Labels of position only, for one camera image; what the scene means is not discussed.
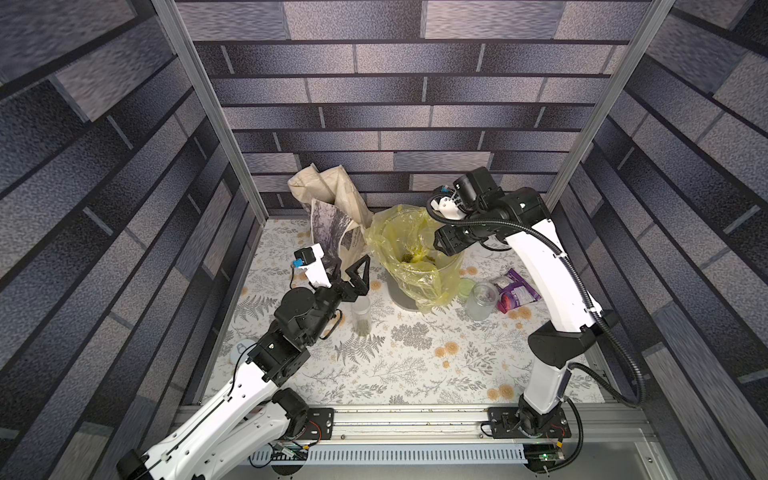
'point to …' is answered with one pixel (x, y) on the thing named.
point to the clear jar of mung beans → (482, 300)
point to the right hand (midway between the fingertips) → (446, 234)
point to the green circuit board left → (289, 451)
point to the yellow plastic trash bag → (403, 238)
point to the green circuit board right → (551, 456)
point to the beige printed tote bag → (339, 217)
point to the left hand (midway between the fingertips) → (356, 258)
